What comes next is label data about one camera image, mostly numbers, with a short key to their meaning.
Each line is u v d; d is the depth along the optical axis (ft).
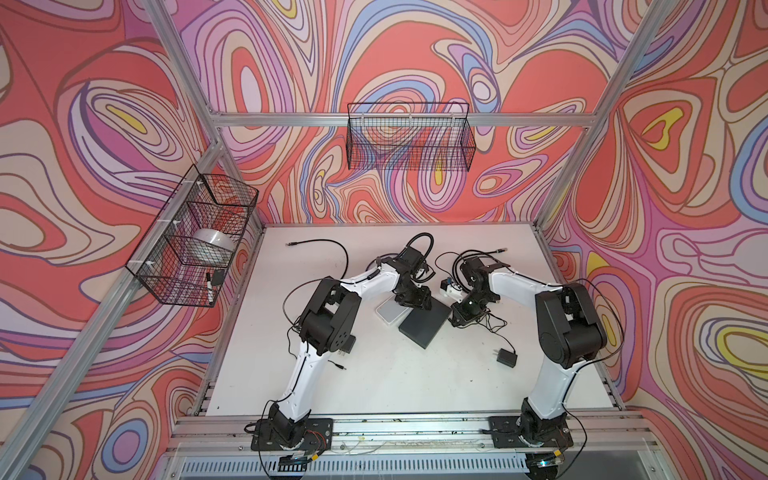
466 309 2.73
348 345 2.84
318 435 2.38
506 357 2.78
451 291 2.90
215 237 2.43
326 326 1.87
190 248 2.29
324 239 3.82
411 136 3.16
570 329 1.64
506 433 2.39
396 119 2.90
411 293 2.81
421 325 2.97
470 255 3.65
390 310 3.06
